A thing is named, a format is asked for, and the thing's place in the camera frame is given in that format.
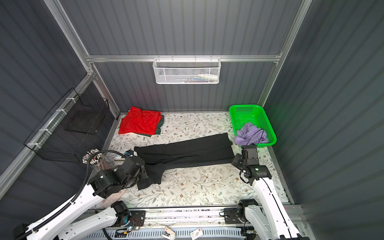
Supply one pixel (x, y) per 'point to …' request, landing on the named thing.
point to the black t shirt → (160, 159)
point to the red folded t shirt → (138, 121)
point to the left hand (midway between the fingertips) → (148, 169)
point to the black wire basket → (68, 137)
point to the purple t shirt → (249, 134)
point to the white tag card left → (169, 233)
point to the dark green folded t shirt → (158, 129)
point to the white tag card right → (196, 234)
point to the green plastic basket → (242, 114)
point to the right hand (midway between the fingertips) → (239, 160)
